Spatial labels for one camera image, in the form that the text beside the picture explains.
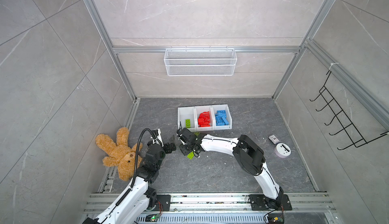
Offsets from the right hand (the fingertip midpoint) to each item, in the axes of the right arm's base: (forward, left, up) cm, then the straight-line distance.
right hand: (183, 147), depth 93 cm
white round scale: (-5, -59, +2) cm, 60 cm away
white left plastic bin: (+25, -1, -1) cm, 25 cm away
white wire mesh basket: (+47, -13, +30) cm, 57 cm away
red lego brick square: (+17, -13, +6) cm, 22 cm away
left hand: (+1, +9, +15) cm, 18 cm away
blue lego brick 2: (+15, -26, +3) cm, 30 cm away
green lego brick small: (-5, -5, 0) cm, 7 cm away
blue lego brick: (+22, -26, +3) cm, 34 cm away
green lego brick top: (+16, -3, +3) cm, 16 cm away
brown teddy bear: (-7, +34, +9) cm, 36 cm away
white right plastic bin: (+27, -27, +6) cm, 38 cm away
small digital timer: (+4, -58, +1) cm, 58 cm away
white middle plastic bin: (+26, -12, +6) cm, 29 cm away
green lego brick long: (+9, -8, +1) cm, 12 cm away
